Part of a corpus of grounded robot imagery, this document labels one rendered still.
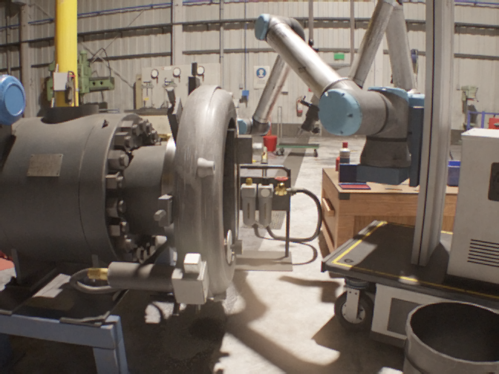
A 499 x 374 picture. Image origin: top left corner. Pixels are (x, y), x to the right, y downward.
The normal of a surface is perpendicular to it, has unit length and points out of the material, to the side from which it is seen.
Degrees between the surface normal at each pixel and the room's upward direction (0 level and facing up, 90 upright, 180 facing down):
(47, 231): 108
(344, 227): 90
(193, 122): 46
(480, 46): 90
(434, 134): 90
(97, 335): 90
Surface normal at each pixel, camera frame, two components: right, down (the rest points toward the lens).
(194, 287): -0.06, 0.56
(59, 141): -0.04, -0.56
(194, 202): -0.05, 0.07
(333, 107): -0.83, 0.16
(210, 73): -0.34, 0.19
